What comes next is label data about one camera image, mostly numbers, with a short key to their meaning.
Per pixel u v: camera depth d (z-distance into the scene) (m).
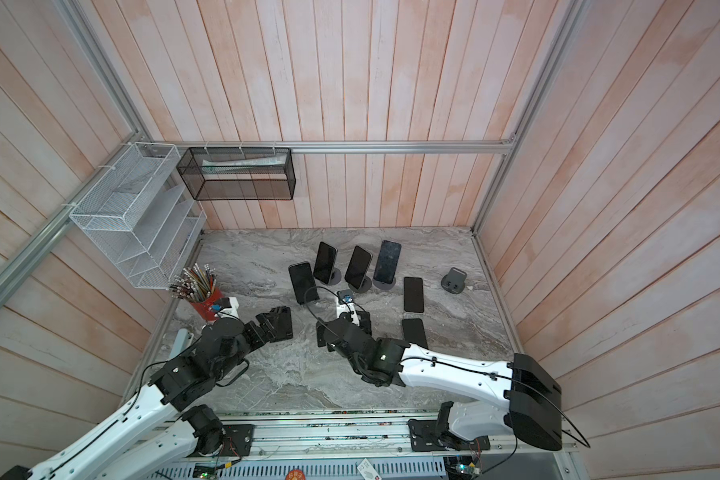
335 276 1.07
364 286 0.98
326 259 1.09
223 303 0.66
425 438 0.73
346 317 0.63
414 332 0.93
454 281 1.00
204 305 0.88
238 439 0.74
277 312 0.93
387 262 0.98
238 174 1.05
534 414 0.40
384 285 1.01
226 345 0.56
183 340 0.88
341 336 0.54
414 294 1.03
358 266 0.96
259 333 0.66
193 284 0.82
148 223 0.79
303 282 0.98
